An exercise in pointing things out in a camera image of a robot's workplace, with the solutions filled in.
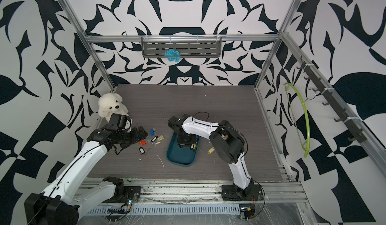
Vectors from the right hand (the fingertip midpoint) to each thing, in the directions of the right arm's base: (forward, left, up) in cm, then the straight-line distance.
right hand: (185, 143), depth 90 cm
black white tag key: (+3, +19, -1) cm, 20 cm away
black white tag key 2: (-4, +26, -1) cm, 26 cm away
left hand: (0, +23, +12) cm, 26 cm away
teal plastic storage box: (-9, 0, +2) cm, 9 cm away
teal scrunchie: (+43, +8, +33) cm, 55 cm away
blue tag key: (+8, +22, -1) cm, 23 cm away
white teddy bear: (+17, +42, +18) cm, 49 cm away
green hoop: (-12, -53, +23) cm, 59 cm away
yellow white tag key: (-4, -15, -2) cm, 16 cm away
